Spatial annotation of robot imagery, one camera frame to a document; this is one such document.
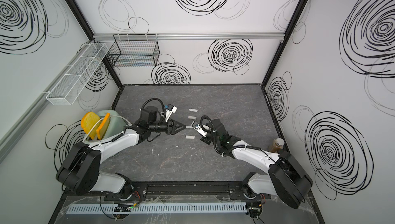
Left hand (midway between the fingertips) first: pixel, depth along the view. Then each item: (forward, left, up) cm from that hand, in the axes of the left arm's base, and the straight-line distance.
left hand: (183, 126), depth 80 cm
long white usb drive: (+16, -3, -16) cm, 23 cm away
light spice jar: (-6, -50, -4) cm, 51 cm away
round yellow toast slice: (-2, +46, +6) cm, 47 cm away
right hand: (+2, -10, -3) cm, 10 cm away
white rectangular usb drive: (+1, -3, -15) cm, 15 cm away
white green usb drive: (+22, -4, -14) cm, 26 cm away
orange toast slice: (-7, +37, +6) cm, 38 cm away
